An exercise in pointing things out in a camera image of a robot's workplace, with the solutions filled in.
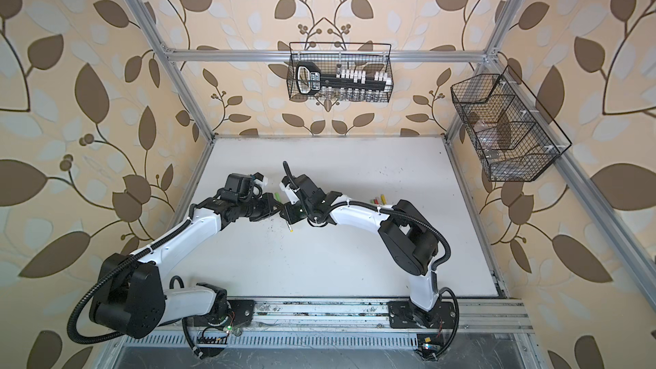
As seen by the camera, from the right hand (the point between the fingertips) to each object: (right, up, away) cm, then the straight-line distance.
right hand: (283, 213), depth 86 cm
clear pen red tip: (+34, +2, +13) cm, 36 cm away
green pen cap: (0, +7, -7) cm, 10 cm away
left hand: (-1, +3, -2) cm, 4 cm away
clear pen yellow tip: (+3, -6, -1) cm, 7 cm away
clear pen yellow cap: (+37, +3, +13) cm, 39 cm away
